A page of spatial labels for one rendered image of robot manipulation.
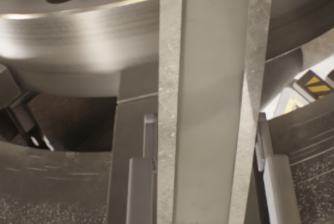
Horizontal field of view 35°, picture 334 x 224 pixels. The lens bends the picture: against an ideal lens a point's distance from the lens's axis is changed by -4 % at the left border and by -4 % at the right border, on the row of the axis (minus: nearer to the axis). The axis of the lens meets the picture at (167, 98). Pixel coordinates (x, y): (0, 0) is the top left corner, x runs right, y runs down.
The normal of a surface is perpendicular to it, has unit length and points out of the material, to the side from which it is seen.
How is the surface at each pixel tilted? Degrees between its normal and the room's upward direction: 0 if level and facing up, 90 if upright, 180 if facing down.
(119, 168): 90
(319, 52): 0
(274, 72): 93
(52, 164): 90
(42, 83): 21
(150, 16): 47
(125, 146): 90
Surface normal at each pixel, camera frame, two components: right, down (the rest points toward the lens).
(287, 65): 0.61, 0.19
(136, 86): -0.28, -0.73
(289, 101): -0.73, 0.58
